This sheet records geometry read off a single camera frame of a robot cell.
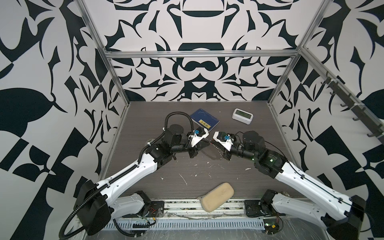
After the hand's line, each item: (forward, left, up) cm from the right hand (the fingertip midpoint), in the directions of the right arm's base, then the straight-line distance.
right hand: (213, 139), depth 67 cm
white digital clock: (+33, -26, -24) cm, 48 cm away
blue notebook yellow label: (+32, +1, -27) cm, 42 cm away
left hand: (+2, +2, -2) cm, 3 cm away
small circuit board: (-30, -27, -29) cm, 50 cm away
